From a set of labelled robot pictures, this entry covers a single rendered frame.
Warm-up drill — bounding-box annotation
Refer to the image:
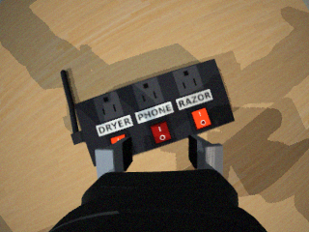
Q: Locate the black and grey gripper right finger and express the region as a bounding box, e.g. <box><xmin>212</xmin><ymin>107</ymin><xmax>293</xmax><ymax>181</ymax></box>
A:
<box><xmin>188</xmin><ymin>134</ymin><xmax>223</xmax><ymax>176</ymax></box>

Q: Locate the black power strip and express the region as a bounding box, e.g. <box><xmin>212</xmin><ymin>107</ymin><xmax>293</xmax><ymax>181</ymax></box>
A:
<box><xmin>61</xmin><ymin>59</ymin><xmax>235</xmax><ymax>166</ymax></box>

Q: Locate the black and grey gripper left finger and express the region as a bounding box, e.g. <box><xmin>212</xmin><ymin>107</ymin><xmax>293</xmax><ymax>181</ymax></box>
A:
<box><xmin>95</xmin><ymin>137</ymin><xmax>133</xmax><ymax>178</ymax></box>

